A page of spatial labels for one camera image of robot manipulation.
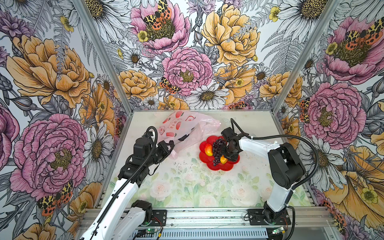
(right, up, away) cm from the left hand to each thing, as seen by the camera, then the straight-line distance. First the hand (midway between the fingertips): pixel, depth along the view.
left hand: (175, 149), depth 75 cm
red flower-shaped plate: (+18, -10, +19) cm, 28 cm away
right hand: (+27, -10, +17) cm, 33 cm away
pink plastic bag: (-5, +11, +21) cm, 25 cm away
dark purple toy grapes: (+23, -4, +19) cm, 30 cm away
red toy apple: (+18, -3, +19) cm, 27 cm away
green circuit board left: (-13, -38, -4) cm, 40 cm away
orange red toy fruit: (+27, -9, +16) cm, 32 cm away
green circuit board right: (+50, -37, -3) cm, 62 cm away
